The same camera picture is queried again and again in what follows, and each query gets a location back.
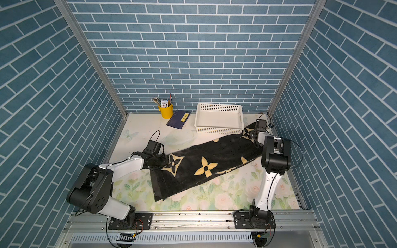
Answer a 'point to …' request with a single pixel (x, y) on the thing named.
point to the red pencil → (170, 99)
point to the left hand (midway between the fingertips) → (171, 162)
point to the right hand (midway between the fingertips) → (258, 135)
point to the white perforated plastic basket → (212, 118)
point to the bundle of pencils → (156, 99)
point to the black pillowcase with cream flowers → (192, 165)
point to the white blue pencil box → (164, 103)
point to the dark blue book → (179, 119)
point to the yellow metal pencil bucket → (167, 112)
